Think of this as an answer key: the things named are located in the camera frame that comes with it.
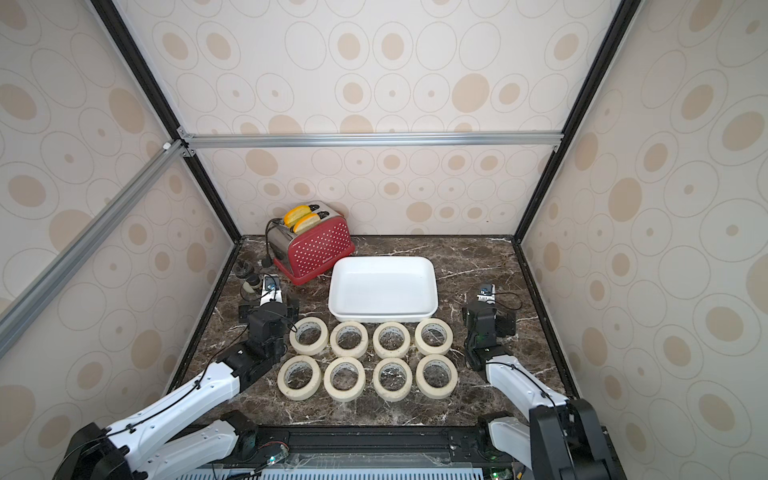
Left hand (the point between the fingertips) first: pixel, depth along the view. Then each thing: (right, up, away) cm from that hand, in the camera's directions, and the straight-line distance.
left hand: (276, 290), depth 79 cm
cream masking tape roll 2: (+18, -17, +13) cm, 28 cm away
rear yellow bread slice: (-1, +23, +19) cm, 30 cm away
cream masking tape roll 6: (+17, -26, +6) cm, 32 cm away
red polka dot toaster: (+2, +10, +18) cm, 21 cm away
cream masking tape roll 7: (+31, -26, +6) cm, 41 cm away
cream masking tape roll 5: (+4, -26, +7) cm, 27 cm away
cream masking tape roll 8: (+44, -25, +7) cm, 51 cm away
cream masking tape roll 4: (+43, -18, +9) cm, 48 cm away
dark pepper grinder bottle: (-15, -1, +18) cm, 24 cm away
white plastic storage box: (+28, -2, +27) cm, 39 cm away
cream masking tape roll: (+5, -16, +15) cm, 22 cm away
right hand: (+60, -6, +8) cm, 61 cm away
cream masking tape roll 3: (+31, -16, +13) cm, 37 cm away
